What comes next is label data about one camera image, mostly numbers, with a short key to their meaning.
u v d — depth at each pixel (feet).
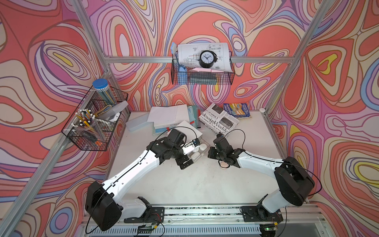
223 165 2.43
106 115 2.40
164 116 3.81
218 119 3.46
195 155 2.87
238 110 3.77
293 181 1.45
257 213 2.19
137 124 3.64
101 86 2.30
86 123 1.89
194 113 3.73
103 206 1.25
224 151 2.25
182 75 2.63
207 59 2.63
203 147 2.99
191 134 2.06
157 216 2.36
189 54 2.76
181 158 2.19
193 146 2.16
